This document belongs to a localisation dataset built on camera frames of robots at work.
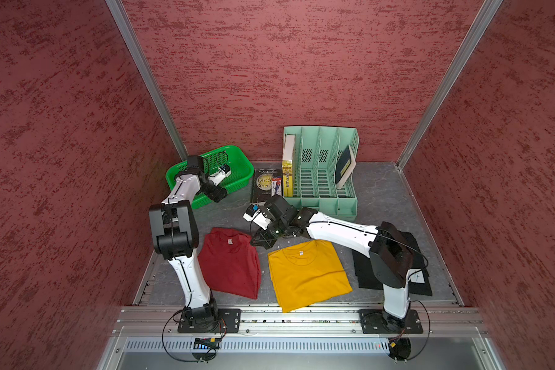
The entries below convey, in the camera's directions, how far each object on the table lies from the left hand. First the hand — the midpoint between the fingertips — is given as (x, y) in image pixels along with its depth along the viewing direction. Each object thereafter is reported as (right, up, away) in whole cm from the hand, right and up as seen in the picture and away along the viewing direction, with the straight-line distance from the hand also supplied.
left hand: (216, 191), depth 99 cm
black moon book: (+19, +10, +16) cm, 26 cm away
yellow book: (+32, +14, -12) cm, 36 cm away
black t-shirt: (+80, -33, -16) cm, 88 cm away
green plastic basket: (+7, +15, +14) cm, 22 cm away
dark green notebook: (+58, +13, +2) cm, 60 cm away
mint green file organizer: (+45, +20, +8) cm, 50 cm away
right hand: (+19, -19, -19) cm, 33 cm away
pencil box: (+26, +2, +8) cm, 28 cm away
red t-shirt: (+10, -26, -15) cm, 32 cm away
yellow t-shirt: (+39, -31, -12) cm, 51 cm away
